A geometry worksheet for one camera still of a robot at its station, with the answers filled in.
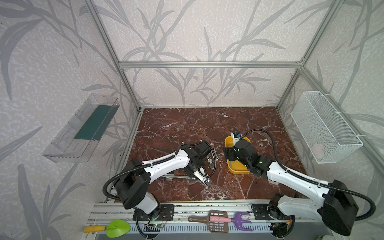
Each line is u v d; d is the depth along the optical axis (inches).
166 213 28.6
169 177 33.5
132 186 16.8
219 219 27.3
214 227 27.8
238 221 27.4
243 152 23.9
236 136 28.0
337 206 15.6
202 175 27.3
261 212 29.0
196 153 23.8
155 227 28.1
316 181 17.7
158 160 19.5
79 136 25.3
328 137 24.6
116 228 26.8
